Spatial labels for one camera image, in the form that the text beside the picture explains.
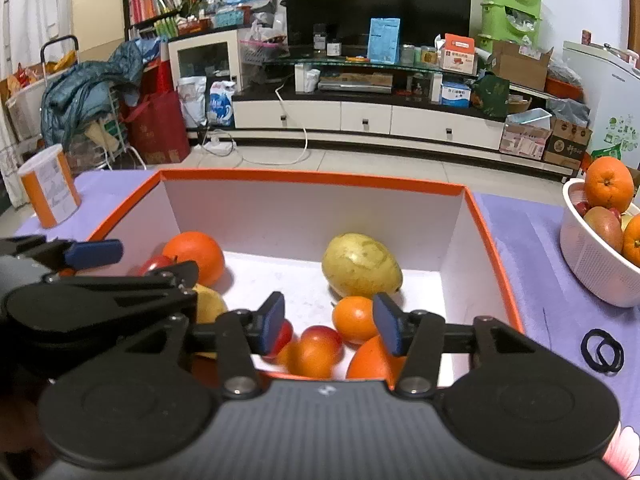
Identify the purple floral tablecloth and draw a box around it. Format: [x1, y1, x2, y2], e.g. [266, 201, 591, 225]
[12, 169, 640, 480]

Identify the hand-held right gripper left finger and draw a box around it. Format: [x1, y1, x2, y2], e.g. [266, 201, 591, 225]
[112, 291, 287, 401]

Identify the white sack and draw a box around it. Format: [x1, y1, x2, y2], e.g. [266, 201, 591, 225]
[177, 76, 208, 128]

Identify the white TV stand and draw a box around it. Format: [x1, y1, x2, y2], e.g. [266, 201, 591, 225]
[232, 55, 586, 178]

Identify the green plastic rack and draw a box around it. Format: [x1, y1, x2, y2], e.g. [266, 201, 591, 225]
[475, 0, 545, 56]

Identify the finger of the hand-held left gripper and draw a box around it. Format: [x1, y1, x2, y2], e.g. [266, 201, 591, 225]
[0, 235, 124, 273]
[2, 260, 200, 341]

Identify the black television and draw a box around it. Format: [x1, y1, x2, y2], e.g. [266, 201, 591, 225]
[284, 0, 472, 56]

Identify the small tangerine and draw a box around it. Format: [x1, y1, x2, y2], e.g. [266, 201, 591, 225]
[332, 296, 381, 345]
[275, 337, 343, 380]

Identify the red shopping bag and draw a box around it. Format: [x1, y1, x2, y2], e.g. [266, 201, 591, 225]
[122, 65, 192, 166]

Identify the white metal rack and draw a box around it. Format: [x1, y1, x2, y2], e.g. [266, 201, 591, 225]
[85, 85, 148, 171]

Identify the person's left hand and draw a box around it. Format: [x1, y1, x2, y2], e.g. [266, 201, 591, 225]
[0, 380, 56, 476]

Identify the brown cardboard box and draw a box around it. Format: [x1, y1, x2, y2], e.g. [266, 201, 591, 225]
[542, 119, 593, 171]

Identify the reddish apple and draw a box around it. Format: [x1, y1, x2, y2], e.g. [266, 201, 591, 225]
[582, 206, 625, 253]

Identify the pink printed cardboard box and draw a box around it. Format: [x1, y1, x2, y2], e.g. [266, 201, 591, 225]
[500, 122, 551, 161]

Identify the orange cardboard box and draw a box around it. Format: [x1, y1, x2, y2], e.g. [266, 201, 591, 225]
[85, 169, 526, 391]

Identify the black-handled trolley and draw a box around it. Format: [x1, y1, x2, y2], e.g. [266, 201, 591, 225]
[40, 35, 81, 91]

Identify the wooden shelf unit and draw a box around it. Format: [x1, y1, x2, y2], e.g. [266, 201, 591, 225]
[626, 0, 640, 56]

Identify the navel orange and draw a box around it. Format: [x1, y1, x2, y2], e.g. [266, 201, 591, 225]
[584, 156, 635, 213]
[621, 214, 640, 268]

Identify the white chest freezer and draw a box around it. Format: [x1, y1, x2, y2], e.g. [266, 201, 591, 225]
[562, 40, 640, 171]

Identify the orange and white carton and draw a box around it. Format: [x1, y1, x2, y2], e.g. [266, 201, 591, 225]
[439, 33, 478, 75]

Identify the white power strip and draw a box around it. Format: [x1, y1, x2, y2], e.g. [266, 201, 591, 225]
[202, 132, 236, 153]

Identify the blue and white tissue box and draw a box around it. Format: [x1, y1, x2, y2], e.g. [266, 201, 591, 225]
[440, 81, 472, 108]

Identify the dark bookshelf with books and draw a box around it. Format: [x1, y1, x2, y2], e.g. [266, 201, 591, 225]
[122, 0, 216, 43]

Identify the beige standing air conditioner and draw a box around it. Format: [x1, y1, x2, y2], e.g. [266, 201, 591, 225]
[70, 0, 126, 56]

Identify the white container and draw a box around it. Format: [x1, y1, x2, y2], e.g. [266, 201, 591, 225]
[294, 62, 321, 93]

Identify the black hair tie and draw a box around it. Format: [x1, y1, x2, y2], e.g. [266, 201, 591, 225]
[581, 329, 618, 371]
[597, 340, 625, 373]

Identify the silver media player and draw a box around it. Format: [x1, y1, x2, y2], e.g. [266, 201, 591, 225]
[318, 74, 395, 93]

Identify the large orange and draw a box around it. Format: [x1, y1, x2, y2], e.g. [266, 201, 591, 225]
[161, 231, 226, 288]
[346, 335, 408, 381]

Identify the light blue paper box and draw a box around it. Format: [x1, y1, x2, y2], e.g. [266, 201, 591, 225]
[367, 17, 402, 65]

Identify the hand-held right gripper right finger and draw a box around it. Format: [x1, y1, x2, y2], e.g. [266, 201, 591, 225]
[372, 292, 548, 401]

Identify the white glass-door cabinet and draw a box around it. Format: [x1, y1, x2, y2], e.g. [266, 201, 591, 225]
[167, 27, 243, 93]

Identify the blue and white bag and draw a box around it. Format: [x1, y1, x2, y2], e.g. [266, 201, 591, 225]
[207, 80, 237, 128]

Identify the orange and white canister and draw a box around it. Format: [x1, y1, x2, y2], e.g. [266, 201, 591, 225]
[17, 144, 82, 230]

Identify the dark green bag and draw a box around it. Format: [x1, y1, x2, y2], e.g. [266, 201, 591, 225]
[472, 74, 511, 120]

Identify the clear plastic bin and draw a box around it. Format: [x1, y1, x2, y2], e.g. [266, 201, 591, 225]
[505, 108, 553, 128]

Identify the white plastic bowl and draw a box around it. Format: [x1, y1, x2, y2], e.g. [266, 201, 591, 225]
[560, 177, 640, 308]

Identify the blue padded jacket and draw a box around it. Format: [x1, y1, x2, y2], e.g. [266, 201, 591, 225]
[40, 40, 161, 148]

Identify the yellow-green pear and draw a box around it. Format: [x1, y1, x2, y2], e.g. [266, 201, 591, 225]
[321, 232, 404, 300]
[192, 283, 230, 328]

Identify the open cardboard box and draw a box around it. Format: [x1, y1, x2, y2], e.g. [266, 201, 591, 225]
[492, 40, 555, 92]

